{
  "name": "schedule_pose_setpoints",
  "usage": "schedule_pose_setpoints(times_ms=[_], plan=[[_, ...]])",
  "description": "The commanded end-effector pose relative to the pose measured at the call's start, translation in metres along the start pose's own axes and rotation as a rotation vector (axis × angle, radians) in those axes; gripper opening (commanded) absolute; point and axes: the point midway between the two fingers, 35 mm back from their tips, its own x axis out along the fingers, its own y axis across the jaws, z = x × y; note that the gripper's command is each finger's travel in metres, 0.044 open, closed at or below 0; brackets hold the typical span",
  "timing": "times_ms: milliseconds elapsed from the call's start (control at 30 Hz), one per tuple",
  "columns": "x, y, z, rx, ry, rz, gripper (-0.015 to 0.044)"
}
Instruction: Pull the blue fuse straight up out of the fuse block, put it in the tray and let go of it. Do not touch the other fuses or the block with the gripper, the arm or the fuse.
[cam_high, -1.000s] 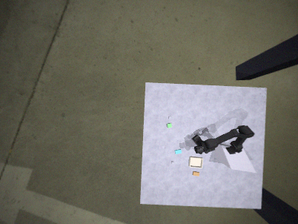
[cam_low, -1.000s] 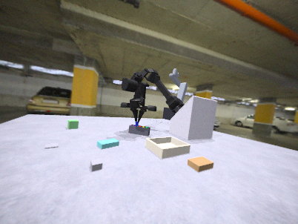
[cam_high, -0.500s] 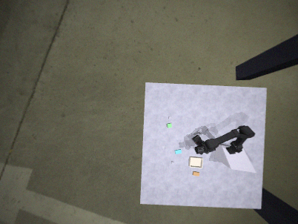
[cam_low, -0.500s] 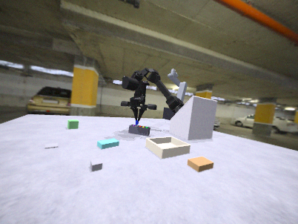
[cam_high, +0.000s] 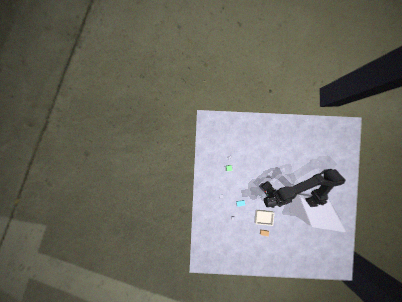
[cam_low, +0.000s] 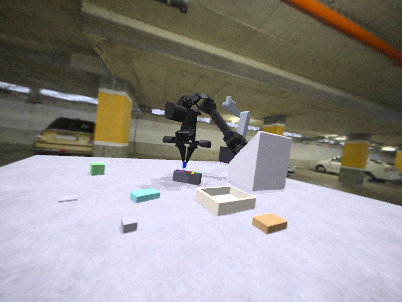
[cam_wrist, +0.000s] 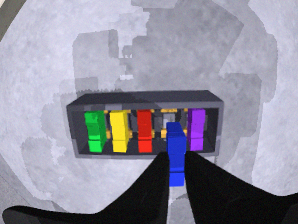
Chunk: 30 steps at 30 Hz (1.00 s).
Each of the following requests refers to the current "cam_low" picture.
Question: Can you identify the cream shallow square tray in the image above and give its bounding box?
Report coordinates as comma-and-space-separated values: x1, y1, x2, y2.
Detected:
195, 186, 256, 216

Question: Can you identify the light blue rectangular block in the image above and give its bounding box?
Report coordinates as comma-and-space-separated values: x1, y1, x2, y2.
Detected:
130, 188, 160, 203

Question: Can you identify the tan rectangular block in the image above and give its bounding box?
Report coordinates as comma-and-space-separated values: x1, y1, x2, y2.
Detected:
252, 213, 288, 235

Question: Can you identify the small green block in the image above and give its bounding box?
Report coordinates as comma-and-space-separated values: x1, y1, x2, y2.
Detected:
90, 163, 105, 176

